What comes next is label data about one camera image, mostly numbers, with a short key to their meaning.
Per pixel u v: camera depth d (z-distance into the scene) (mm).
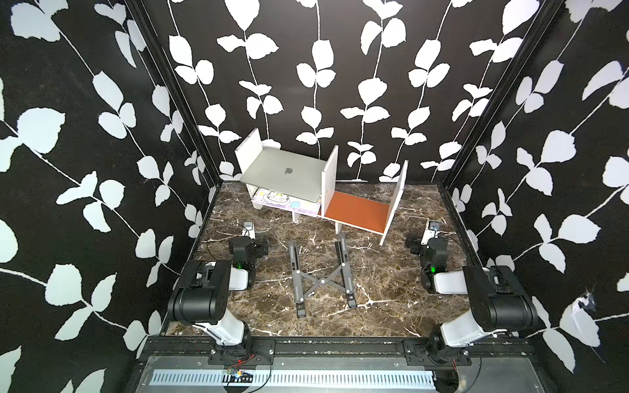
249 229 817
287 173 881
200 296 452
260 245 863
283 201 976
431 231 800
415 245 843
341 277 881
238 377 701
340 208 987
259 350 759
